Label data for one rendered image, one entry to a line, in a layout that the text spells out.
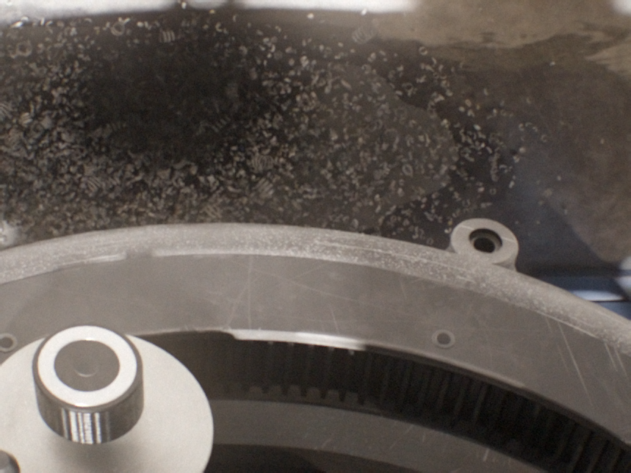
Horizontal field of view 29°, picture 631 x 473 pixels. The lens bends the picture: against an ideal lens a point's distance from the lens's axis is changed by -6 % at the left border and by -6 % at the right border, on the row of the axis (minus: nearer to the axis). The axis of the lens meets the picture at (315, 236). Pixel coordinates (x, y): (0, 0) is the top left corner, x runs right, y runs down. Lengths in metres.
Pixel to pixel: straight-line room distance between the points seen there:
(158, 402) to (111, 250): 0.11
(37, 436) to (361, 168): 0.50
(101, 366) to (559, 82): 0.54
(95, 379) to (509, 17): 0.50
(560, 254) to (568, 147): 0.13
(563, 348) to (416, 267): 0.09
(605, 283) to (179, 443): 0.64
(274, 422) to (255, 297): 0.07
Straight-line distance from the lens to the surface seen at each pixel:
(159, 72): 0.93
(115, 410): 0.54
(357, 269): 0.66
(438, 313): 0.65
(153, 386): 0.59
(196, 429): 0.58
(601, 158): 1.05
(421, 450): 0.67
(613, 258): 1.14
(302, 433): 0.67
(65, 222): 1.03
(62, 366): 0.55
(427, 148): 1.00
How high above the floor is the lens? 0.73
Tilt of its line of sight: 44 degrees down
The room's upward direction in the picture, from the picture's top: 173 degrees clockwise
